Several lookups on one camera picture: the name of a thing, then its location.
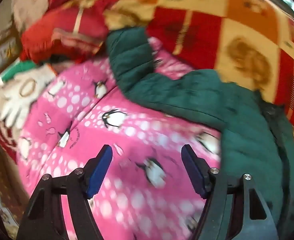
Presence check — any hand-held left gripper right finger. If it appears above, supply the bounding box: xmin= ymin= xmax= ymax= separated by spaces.
xmin=181 ymin=144 xmax=280 ymax=240

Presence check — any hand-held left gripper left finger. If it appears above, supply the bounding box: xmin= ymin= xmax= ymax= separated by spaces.
xmin=17 ymin=144 xmax=113 ymax=240

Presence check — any red orange checkered blanket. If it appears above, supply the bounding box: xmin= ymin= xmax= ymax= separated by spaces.
xmin=74 ymin=0 xmax=294 ymax=142

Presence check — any brown patterned rug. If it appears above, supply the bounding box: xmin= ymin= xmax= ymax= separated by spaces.
xmin=0 ymin=140 xmax=29 ymax=239

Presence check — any red white printed cloth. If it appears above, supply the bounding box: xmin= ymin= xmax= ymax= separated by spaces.
xmin=0 ymin=61 xmax=56 ymax=160

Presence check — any pink penguin print blanket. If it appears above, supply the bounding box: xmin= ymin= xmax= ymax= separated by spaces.
xmin=0 ymin=37 xmax=294 ymax=240

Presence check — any red striped cloth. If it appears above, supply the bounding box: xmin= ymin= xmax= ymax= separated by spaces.
xmin=19 ymin=0 xmax=117 ymax=64

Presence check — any green puffer jacket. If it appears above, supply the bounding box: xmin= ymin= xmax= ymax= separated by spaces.
xmin=105 ymin=27 xmax=294 ymax=233

